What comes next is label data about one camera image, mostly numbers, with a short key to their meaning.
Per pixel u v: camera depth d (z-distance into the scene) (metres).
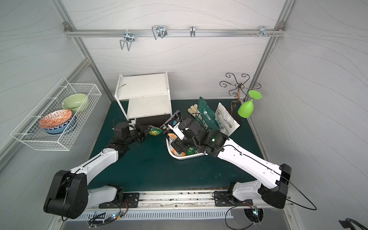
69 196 0.40
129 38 0.78
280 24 0.78
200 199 0.75
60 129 0.57
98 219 0.69
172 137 0.80
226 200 0.73
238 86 0.86
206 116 0.75
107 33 0.78
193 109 1.14
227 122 0.80
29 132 0.57
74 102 0.73
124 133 0.67
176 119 0.88
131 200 0.74
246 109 0.85
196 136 0.48
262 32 0.77
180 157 0.81
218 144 0.44
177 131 0.58
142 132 0.75
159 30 0.77
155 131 0.85
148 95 0.77
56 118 0.63
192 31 0.73
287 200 0.38
